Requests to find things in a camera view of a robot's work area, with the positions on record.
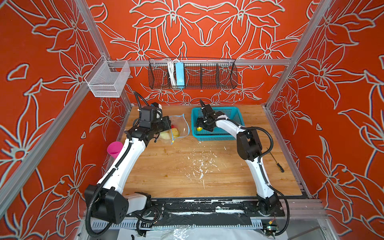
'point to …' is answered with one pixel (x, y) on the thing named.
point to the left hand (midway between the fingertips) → (170, 119)
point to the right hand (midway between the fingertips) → (198, 124)
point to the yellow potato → (175, 132)
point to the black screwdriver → (280, 167)
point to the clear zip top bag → (179, 127)
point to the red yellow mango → (199, 129)
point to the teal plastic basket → (233, 113)
